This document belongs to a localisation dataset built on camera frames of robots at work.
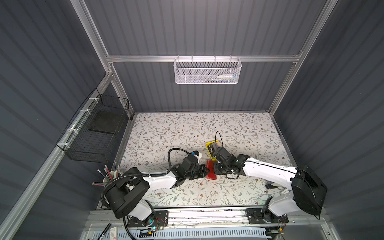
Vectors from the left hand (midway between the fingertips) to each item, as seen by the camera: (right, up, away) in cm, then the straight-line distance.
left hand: (211, 171), depth 83 cm
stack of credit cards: (+2, +11, +13) cm, 17 cm away
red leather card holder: (0, -1, 0) cm, 1 cm away
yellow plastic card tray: (-1, +13, +16) cm, 20 cm away
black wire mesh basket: (-60, +22, -10) cm, 65 cm away
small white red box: (-47, -25, -14) cm, 56 cm away
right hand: (+2, 0, +2) cm, 3 cm away
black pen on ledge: (-52, -25, -13) cm, 59 cm away
